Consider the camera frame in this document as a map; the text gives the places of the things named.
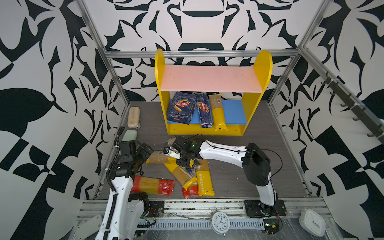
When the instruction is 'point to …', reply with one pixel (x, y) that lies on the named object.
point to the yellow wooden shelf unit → (209, 100)
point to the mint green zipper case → (130, 135)
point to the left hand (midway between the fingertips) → (144, 150)
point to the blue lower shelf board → (234, 112)
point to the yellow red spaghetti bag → (188, 182)
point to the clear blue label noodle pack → (191, 170)
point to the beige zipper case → (133, 117)
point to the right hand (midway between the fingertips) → (180, 157)
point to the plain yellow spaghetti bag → (218, 112)
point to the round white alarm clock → (220, 222)
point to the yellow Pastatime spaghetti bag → (204, 178)
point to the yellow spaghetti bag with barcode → (159, 157)
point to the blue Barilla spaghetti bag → (204, 112)
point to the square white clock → (312, 222)
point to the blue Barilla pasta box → (180, 109)
